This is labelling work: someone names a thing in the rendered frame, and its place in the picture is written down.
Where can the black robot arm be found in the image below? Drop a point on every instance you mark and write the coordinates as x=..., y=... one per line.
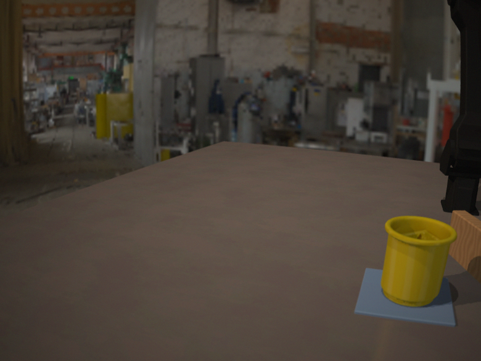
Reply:
x=463, y=149

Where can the yellow cup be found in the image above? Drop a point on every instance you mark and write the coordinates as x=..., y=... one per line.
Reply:
x=415, y=260

